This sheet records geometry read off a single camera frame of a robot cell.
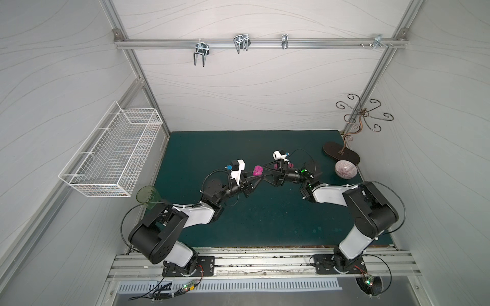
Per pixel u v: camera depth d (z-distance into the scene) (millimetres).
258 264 753
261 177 718
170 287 714
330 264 733
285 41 781
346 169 1013
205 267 732
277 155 799
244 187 682
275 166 719
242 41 765
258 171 706
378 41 765
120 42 767
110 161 685
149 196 872
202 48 783
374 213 478
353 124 1153
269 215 892
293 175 730
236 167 662
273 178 781
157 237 436
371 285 718
